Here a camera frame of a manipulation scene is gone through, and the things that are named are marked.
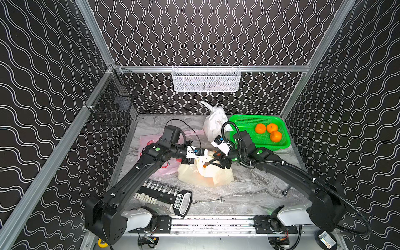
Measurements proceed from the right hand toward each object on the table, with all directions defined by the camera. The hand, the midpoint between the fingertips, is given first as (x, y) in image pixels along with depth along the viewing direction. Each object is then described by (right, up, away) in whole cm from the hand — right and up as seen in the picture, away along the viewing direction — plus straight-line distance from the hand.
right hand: (213, 156), depth 77 cm
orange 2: (+43, +15, +29) cm, 54 cm away
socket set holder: (-32, -20, +6) cm, 38 cm away
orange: (+35, +15, +29) cm, 48 cm away
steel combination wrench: (-9, -24, +4) cm, 26 cm away
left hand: (-3, +3, -7) cm, 8 cm away
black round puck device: (+51, -36, -7) cm, 63 cm away
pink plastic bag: (-23, -9, +15) cm, 29 cm away
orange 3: (+42, +9, +23) cm, 49 cm away
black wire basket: (-59, +29, +16) cm, 68 cm away
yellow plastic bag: (-5, -7, -3) cm, 9 cm away
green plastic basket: (+40, +12, +32) cm, 53 cm away
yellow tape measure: (-48, -38, -9) cm, 62 cm away
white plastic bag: (+2, +18, +17) cm, 25 cm away
